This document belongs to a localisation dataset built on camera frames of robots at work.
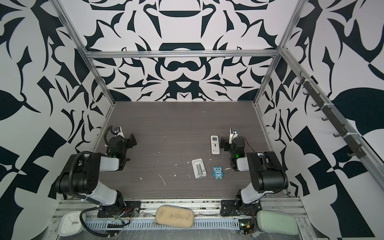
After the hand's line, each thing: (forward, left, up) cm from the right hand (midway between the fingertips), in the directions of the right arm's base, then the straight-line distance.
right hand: (231, 136), depth 94 cm
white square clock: (-44, +79, 0) cm, 91 cm away
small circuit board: (-45, -1, -7) cm, 46 cm away
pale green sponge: (-44, -15, -7) cm, 47 cm away
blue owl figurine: (-21, +10, -5) cm, 24 cm away
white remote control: (-4, +10, -3) cm, 12 cm away
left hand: (+1, +66, +4) cm, 66 cm away
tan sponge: (-42, +33, 0) cm, 53 cm away
